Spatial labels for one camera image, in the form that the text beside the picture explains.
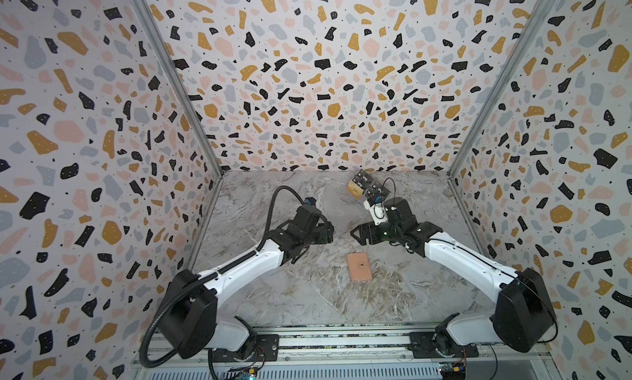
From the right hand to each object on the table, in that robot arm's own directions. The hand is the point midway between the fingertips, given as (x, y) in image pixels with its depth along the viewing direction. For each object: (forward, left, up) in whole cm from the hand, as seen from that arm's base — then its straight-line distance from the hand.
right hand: (361, 225), depth 82 cm
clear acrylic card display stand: (+26, -6, -10) cm, 29 cm away
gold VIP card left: (+28, 0, -13) cm, 31 cm away
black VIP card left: (+30, -4, -10) cm, 32 cm away
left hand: (0, +10, 0) cm, 10 cm away
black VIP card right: (+22, -12, -9) cm, 27 cm away
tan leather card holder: (-8, 0, -16) cm, 18 cm away
